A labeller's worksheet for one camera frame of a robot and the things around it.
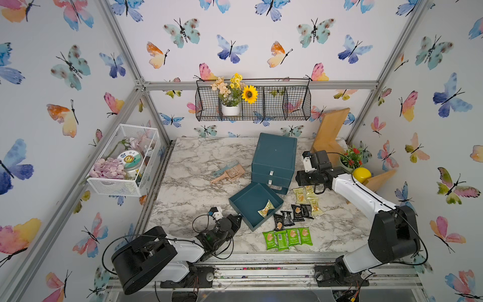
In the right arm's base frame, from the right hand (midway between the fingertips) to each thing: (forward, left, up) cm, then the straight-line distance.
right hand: (303, 175), depth 89 cm
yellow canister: (-1, -25, +5) cm, 25 cm away
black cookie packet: (-13, -2, -11) cm, 17 cm away
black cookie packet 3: (-17, +7, -12) cm, 22 cm away
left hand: (-18, +26, -9) cm, 33 cm away
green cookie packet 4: (-24, 0, -12) cm, 27 cm away
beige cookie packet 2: (-4, -1, -12) cm, 13 cm away
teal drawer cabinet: (+1, +15, +9) cm, 17 cm away
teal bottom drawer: (-9, +25, -14) cm, 30 cm away
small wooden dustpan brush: (+10, +36, -13) cm, 39 cm away
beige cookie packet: (-14, +17, -11) cm, 25 cm away
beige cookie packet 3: (-7, -7, -12) cm, 15 cm away
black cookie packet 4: (-19, +11, -12) cm, 24 cm away
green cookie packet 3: (-24, +5, -12) cm, 27 cm away
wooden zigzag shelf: (+27, -16, -2) cm, 32 cm away
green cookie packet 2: (-26, +10, -12) cm, 30 cm away
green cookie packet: (-26, +15, -12) cm, 32 cm away
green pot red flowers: (+6, -21, +6) cm, 23 cm away
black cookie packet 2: (-14, +2, -12) cm, 18 cm away
